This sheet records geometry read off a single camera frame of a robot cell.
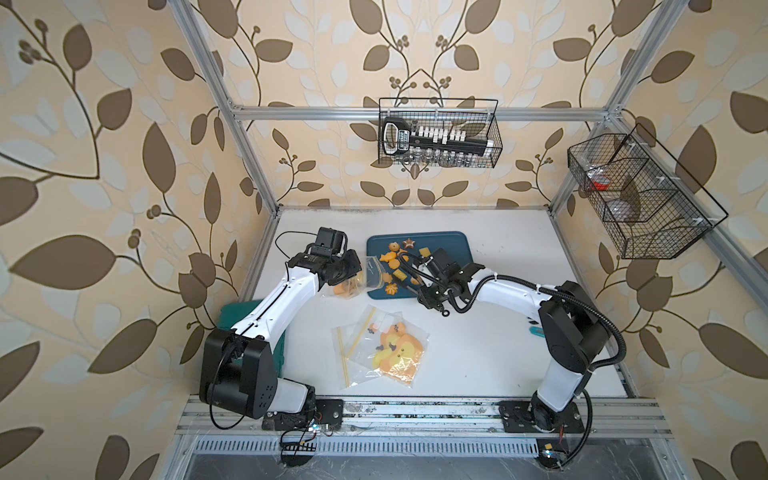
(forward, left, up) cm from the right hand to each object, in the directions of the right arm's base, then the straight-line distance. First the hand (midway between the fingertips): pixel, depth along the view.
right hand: (424, 295), depth 92 cm
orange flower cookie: (+4, +10, -3) cm, 11 cm away
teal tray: (+21, +1, -2) cm, 21 cm away
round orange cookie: (+22, +9, -3) cm, 24 cm away
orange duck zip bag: (-15, +9, -3) cm, 18 cm away
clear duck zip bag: (+8, +17, -2) cm, 19 cm away
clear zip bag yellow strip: (-13, +21, -4) cm, 25 cm away
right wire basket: (+5, -55, +28) cm, 62 cm away
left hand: (+5, +21, +12) cm, 24 cm away
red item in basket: (+17, -49, +27) cm, 59 cm away
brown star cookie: (+23, +4, -2) cm, 23 cm away
